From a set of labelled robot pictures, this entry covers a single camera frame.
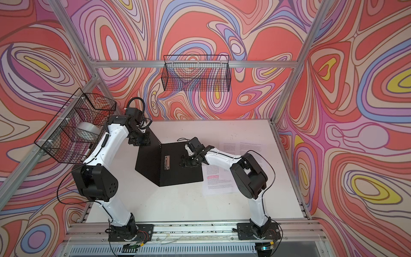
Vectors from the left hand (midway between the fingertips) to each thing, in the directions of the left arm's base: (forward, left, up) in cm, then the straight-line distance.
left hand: (149, 142), depth 86 cm
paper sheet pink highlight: (-14, -37, -18) cm, 44 cm away
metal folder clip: (-3, -7, -16) cm, 18 cm away
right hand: (-8, -19, -13) cm, 25 cm away
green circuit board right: (-45, -57, -19) cm, 75 cm away
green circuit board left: (-45, +3, -17) cm, 48 cm away
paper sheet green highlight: (+10, -71, -17) cm, 73 cm away
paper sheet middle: (+8, -47, -17) cm, 51 cm away
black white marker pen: (-11, +24, +8) cm, 28 cm away
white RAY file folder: (-2, -2, -17) cm, 17 cm away
